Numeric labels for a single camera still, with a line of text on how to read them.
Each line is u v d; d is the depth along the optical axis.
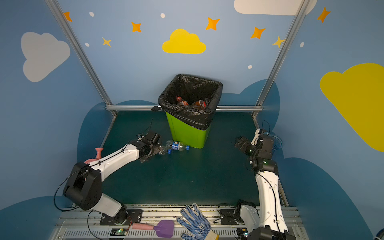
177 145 0.97
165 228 0.70
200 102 0.96
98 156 0.86
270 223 0.40
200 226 0.72
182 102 0.90
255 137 0.69
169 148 0.98
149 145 0.69
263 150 0.56
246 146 0.69
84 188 0.43
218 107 0.76
